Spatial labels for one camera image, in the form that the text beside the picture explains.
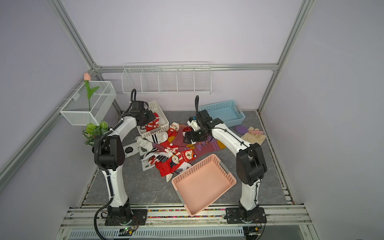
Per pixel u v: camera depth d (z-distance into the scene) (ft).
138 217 2.42
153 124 3.52
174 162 2.90
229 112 3.93
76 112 2.37
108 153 1.83
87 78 2.72
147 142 3.17
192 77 3.39
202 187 2.72
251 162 1.67
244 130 3.56
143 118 2.91
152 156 2.85
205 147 3.25
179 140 3.27
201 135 2.47
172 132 3.37
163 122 3.67
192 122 2.66
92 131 2.48
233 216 2.40
